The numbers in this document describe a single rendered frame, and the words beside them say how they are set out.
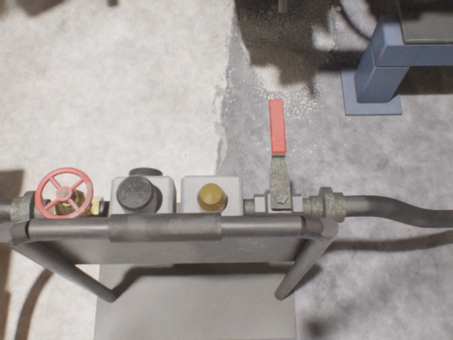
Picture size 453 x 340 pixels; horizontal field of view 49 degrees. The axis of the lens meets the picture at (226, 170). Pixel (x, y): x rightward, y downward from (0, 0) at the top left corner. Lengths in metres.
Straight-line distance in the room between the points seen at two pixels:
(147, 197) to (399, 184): 0.74
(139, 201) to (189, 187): 0.08
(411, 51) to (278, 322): 0.63
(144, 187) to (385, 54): 0.66
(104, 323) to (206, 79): 0.63
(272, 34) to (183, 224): 0.90
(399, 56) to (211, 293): 0.64
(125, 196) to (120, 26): 0.84
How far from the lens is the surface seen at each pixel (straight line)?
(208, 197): 0.61
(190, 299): 1.08
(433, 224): 0.82
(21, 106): 1.34
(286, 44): 1.34
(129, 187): 0.62
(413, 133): 1.29
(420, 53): 1.13
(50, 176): 0.65
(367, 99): 1.26
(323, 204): 0.67
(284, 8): 1.09
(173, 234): 0.53
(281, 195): 0.64
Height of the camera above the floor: 1.08
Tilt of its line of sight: 68 degrees down
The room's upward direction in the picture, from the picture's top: straight up
